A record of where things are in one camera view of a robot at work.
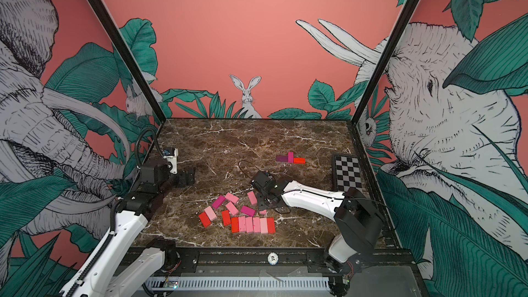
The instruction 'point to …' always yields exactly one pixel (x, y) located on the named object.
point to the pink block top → (232, 198)
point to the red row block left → (235, 225)
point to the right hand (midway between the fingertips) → (262, 201)
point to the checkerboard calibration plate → (346, 172)
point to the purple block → (282, 158)
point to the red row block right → (271, 225)
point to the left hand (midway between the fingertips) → (185, 165)
